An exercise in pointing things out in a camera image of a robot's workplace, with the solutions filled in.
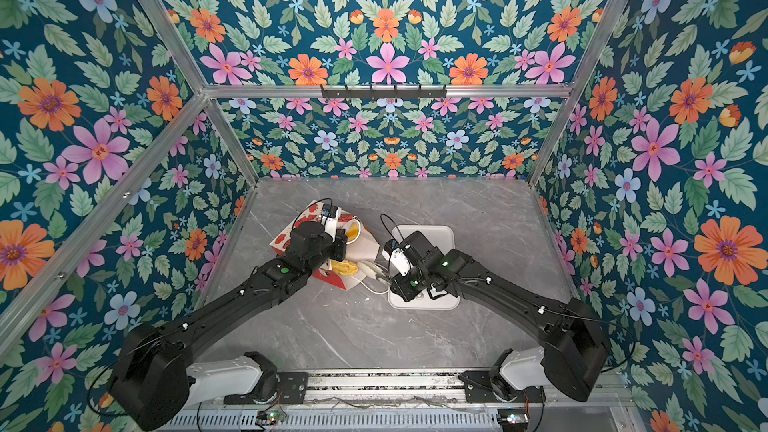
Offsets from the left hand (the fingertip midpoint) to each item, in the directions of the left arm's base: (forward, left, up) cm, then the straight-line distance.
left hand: (348, 224), depth 81 cm
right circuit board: (-45, -39, -21) cm, 63 cm away
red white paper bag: (+2, -2, -15) cm, 15 cm away
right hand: (-15, -12, -8) cm, 21 cm away
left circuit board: (-41, +19, -21) cm, 50 cm away
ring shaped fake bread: (+3, 0, -8) cm, 8 cm away
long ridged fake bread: (-6, +3, -14) cm, 16 cm away
